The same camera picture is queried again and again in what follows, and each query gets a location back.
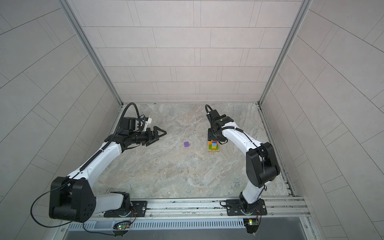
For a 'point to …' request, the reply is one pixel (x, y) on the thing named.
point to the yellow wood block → (212, 147)
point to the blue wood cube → (214, 144)
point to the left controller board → (122, 225)
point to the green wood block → (211, 146)
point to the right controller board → (252, 224)
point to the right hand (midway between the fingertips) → (212, 137)
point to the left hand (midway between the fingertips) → (165, 133)
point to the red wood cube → (214, 141)
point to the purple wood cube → (186, 144)
